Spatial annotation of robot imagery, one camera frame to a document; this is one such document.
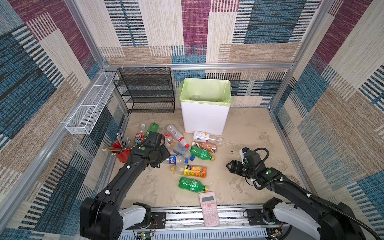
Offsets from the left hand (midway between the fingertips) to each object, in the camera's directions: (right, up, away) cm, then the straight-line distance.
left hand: (166, 155), depth 83 cm
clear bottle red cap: (+6, +7, +16) cm, 19 cm away
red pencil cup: (-28, +3, +6) cm, 29 cm away
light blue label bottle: (+7, +2, +9) cm, 12 cm away
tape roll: (+71, -14, +2) cm, 72 cm away
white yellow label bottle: (+20, +9, +14) cm, 27 cm away
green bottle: (+14, -15, -4) cm, 21 cm away
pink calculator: (+23, -25, -7) cm, 35 cm away
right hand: (+36, -8, +2) cm, 37 cm away
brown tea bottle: (+25, +3, +11) cm, 28 cm away
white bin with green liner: (+21, +28, -1) cm, 35 cm away
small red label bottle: (-3, +9, +16) cm, 19 cm away
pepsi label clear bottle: (+4, -4, +6) cm, 8 cm away
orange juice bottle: (+14, -8, +1) cm, 16 cm away
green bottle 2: (+19, -1, +12) cm, 22 cm away
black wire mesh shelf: (-19, +42, +26) cm, 53 cm away
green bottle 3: (-13, +15, +23) cm, 30 cm away
